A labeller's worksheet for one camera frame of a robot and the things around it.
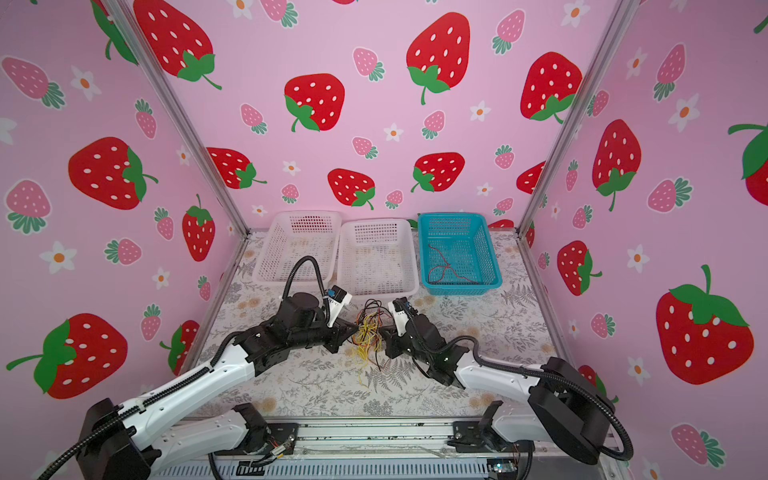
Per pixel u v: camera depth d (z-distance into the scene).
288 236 1.17
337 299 0.67
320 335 0.65
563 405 0.42
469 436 0.74
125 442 0.39
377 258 1.11
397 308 0.72
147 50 0.74
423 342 0.61
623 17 0.69
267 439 0.72
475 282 1.05
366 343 0.78
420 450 0.73
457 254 1.15
